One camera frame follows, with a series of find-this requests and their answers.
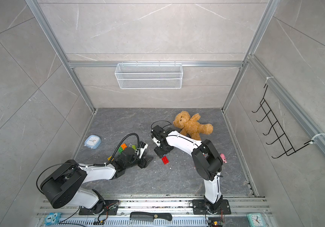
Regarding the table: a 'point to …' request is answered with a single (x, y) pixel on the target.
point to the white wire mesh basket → (149, 75)
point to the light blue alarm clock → (93, 142)
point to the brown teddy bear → (190, 126)
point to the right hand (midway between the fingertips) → (164, 152)
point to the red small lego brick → (165, 160)
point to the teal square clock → (255, 220)
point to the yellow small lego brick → (109, 158)
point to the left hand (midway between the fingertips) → (151, 153)
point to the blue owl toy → (52, 218)
